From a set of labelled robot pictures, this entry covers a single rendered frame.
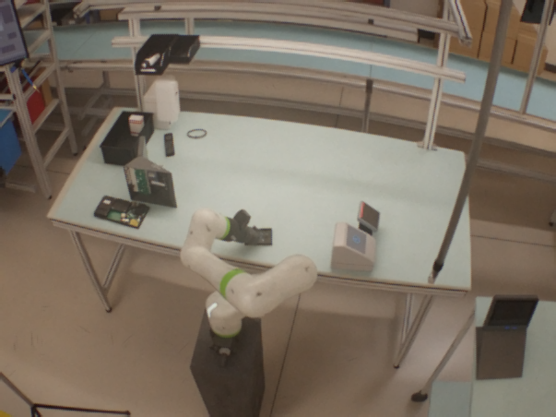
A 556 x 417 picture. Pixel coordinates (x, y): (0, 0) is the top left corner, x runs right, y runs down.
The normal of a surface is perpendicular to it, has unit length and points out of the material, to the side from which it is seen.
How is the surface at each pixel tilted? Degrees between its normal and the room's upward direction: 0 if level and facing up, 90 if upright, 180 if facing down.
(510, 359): 24
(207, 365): 0
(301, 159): 0
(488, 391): 0
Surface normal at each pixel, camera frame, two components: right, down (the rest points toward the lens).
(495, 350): -0.04, -0.37
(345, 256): -0.13, 0.70
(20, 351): 0.02, -0.70
